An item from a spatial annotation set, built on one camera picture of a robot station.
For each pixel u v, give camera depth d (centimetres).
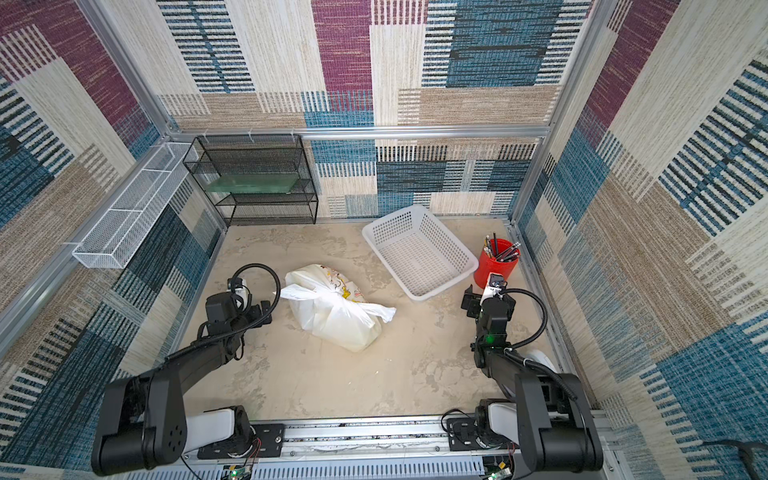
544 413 43
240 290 81
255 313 82
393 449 73
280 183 101
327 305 81
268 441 73
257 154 101
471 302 81
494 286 75
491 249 94
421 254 108
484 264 93
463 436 73
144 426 41
